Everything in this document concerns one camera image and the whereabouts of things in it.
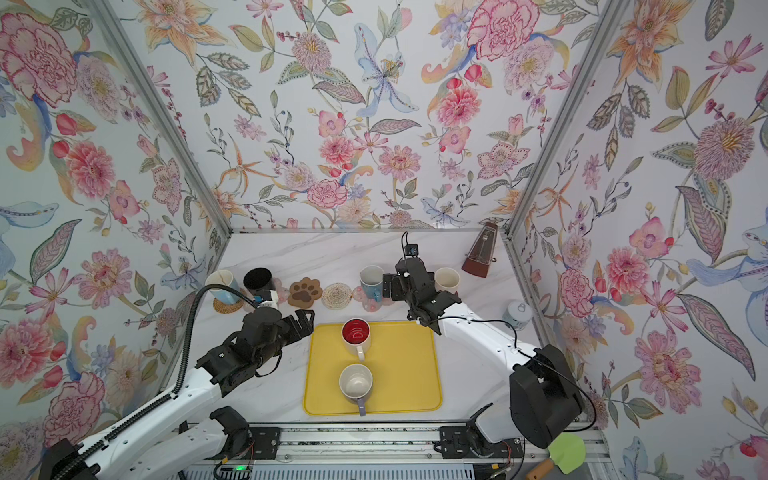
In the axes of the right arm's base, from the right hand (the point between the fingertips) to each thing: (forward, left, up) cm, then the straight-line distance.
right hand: (401, 275), depth 86 cm
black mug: (+3, +45, -7) cm, 46 cm away
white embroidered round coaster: (+3, +21, -16) cm, 27 cm away
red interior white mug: (-11, +13, -15) cm, 23 cm away
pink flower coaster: (+1, +10, -18) cm, 20 cm away
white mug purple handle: (-25, +12, -17) cm, 32 cm away
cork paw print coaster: (+3, +33, -16) cm, 37 cm away
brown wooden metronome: (+17, -27, -9) cm, 34 cm away
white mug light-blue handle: (+4, +57, -9) cm, 58 cm away
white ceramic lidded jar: (-4, -36, -14) cm, 39 cm away
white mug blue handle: (+7, +10, -11) cm, 16 cm away
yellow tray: (-18, -1, -17) cm, 25 cm away
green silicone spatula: (-39, -41, -19) cm, 60 cm away
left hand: (-14, +24, -3) cm, 28 cm away
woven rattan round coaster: (-4, +56, -15) cm, 58 cm away
